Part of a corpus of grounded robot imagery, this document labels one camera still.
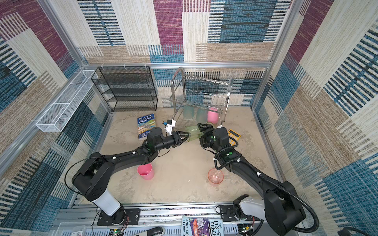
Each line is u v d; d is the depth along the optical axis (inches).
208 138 28.1
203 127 28.7
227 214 28.7
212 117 39.3
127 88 43.0
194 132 31.4
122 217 27.8
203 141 29.1
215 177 33.5
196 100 48.3
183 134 31.8
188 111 40.9
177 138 28.7
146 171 34.3
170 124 31.1
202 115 40.2
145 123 42.6
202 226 27.2
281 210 15.8
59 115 28.1
